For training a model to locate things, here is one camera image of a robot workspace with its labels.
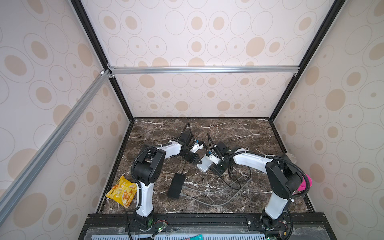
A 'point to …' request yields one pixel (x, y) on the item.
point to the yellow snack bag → (124, 192)
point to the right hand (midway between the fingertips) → (217, 169)
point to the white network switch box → (206, 162)
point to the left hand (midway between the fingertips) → (203, 160)
